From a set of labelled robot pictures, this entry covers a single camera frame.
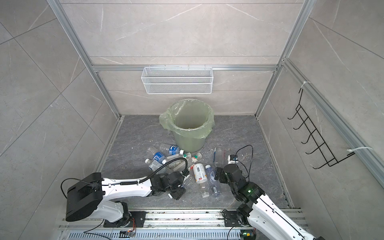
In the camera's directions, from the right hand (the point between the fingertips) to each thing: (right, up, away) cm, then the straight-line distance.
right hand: (222, 168), depth 81 cm
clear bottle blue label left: (-39, +5, +9) cm, 40 cm away
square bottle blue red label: (0, +4, +13) cm, 14 cm away
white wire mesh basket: (-28, +55, +19) cm, 65 cm away
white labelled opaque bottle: (-12, -3, +2) cm, 13 cm away
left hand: (-23, -10, +2) cm, 25 cm away
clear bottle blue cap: (-5, -9, +1) cm, 11 cm away
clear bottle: (-10, -11, -1) cm, 15 cm away
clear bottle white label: (-39, +1, +5) cm, 40 cm away
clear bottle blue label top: (-30, +8, +12) cm, 33 cm away
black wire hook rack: (+40, +19, -14) cm, 47 cm away
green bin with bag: (-17, +26, -2) cm, 32 cm away
